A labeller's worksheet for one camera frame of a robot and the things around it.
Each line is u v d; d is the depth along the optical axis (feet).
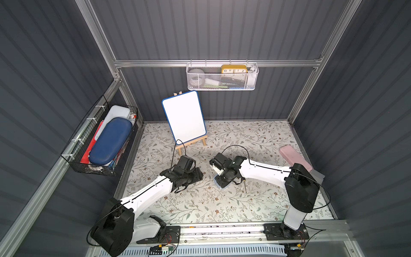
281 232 2.15
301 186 1.58
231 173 2.03
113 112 2.54
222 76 2.96
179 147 3.26
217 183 2.53
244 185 2.92
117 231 1.33
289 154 3.27
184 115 2.87
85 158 2.11
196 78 2.76
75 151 2.00
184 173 2.30
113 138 2.23
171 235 2.41
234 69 2.85
